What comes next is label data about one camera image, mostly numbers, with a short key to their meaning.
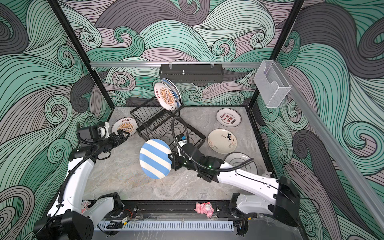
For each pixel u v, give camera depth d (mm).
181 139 631
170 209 744
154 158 739
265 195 409
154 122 1062
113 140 683
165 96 877
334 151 519
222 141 1001
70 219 368
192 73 956
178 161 615
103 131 688
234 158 908
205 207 712
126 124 1095
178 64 951
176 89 800
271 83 788
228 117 1138
